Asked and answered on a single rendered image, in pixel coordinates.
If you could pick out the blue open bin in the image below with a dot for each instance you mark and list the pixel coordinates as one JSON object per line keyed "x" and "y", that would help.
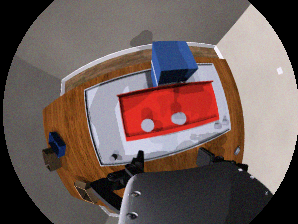
{"x": 58, "y": 145}

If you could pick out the dark brown open box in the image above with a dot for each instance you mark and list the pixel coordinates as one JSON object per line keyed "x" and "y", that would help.
{"x": 53, "y": 160}

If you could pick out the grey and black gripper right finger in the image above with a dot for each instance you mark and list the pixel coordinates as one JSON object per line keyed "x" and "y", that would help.
{"x": 206, "y": 157}

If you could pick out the cardboard box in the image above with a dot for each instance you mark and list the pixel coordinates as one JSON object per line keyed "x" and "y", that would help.
{"x": 85, "y": 191}

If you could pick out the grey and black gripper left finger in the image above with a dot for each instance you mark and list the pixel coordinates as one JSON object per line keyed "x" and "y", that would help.
{"x": 104, "y": 187}

